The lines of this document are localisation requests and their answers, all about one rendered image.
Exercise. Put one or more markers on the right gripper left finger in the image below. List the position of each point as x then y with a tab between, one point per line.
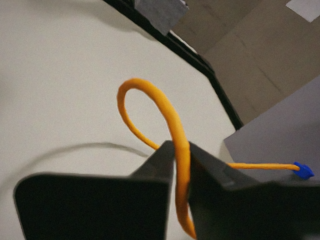
93	206

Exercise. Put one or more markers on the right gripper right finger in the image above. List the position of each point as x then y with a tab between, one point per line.
225	205

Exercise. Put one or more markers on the orange cable with blue plug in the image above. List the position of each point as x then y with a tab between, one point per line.
182	157

